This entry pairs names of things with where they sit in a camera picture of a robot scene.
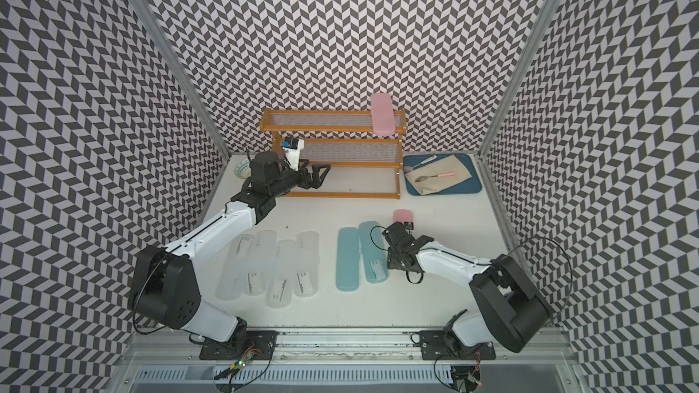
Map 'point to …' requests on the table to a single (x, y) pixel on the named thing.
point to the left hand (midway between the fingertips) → (319, 165)
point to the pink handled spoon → (421, 178)
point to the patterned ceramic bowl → (242, 169)
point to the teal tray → (469, 186)
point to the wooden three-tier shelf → (342, 139)
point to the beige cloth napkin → (433, 185)
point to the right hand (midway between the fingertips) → (402, 265)
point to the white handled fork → (410, 167)
